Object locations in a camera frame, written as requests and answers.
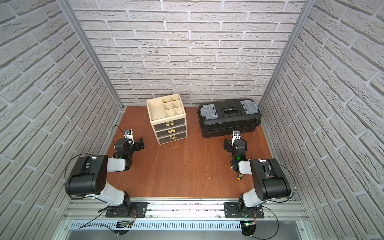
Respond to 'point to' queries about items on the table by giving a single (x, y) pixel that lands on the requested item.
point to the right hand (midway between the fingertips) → (236, 139)
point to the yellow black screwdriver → (239, 176)
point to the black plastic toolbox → (221, 119)
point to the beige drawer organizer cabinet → (167, 115)
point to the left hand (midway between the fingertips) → (135, 135)
